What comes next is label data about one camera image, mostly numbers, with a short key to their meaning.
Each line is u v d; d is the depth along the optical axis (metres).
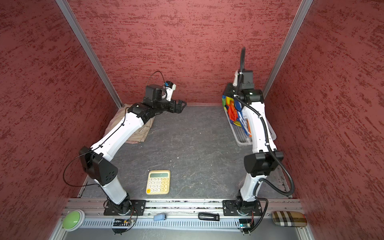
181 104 0.71
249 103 0.52
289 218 0.69
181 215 0.74
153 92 0.58
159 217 0.71
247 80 0.57
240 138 0.90
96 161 0.43
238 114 0.76
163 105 0.66
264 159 0.45
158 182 0.81
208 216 0.70
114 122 1.03
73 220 0.70
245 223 0.71
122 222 0.72
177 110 0.71
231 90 0.66
